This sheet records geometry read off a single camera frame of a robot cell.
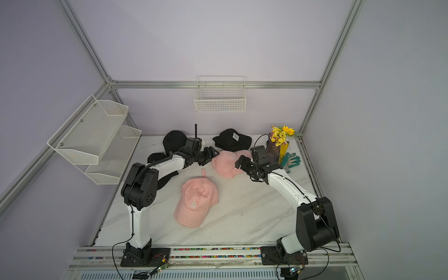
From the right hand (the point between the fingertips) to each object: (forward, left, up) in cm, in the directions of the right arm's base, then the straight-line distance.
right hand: (242, 168), depth 88 cm
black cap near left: (+14, +51, -6) cm, 53 cm away
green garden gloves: (+12, -31, -11) cm, 35 cm away
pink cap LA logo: (-13, +21, -3) cm, 25 cm away
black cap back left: (+25, +41, -4) cm, 48 cm away
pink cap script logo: (+8, +10, -5) cm, 13 cm away
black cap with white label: (+28, +5, -7) cm, 29 cm away
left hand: (+12, +14, -4) cm, 19 cm away
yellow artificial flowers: (+13, -19, +12) cm, 26 cm away
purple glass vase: (+8, -17, +3) cm, 19 cm away
